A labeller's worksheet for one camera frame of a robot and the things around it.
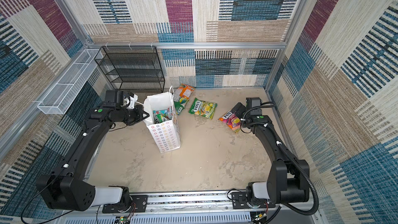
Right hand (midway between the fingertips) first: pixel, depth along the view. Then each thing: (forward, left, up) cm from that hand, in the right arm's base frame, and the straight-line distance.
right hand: (237, 113), depth 86 cm
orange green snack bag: (+25, +33, -12) cm, 43 cm away
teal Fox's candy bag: (+5, +38, -2) cm, 38 cm away
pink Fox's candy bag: (+4, 0, -13) cm, 14 cm away
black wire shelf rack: (+40, +66, +3) cm, 78 cm away
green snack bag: (-4, +41, +4) cm, 41 cm away
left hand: (-4, +45, +9) cm, 46 cm away
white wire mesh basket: (-1, +84, +18) cm, 86 cm away
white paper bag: (-13, +37, +3) cm, 39 cm away
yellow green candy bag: (+14, +18, -13) cm, 26 cm away
